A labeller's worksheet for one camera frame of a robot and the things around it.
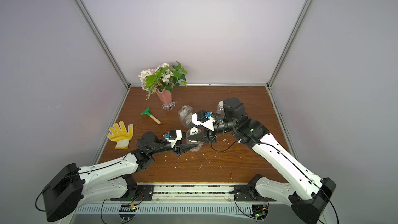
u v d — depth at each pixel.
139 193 0.72
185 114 0.90
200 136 0.52
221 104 0.89
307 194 0.37
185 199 0.73
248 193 0.66
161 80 0.86
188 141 0.59
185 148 0.64
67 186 0.41
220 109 0.92
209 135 0.51
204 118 0.47
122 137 0.91
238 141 0.46
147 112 1.01
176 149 0.61
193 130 0.57
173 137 0.55
